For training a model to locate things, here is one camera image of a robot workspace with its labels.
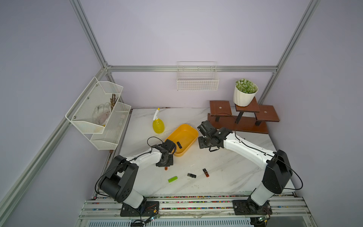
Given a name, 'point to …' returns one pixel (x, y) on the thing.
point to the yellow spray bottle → (158, 125)
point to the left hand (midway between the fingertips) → (167, 165)
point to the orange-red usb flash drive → (166, 168)
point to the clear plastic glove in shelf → (101, 113)
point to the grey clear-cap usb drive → (191, 175)
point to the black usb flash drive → (179, 144)
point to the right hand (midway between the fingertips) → (204, 144)
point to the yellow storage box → (182, 136)
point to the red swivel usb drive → (205, 172)
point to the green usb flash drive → (170, 180)
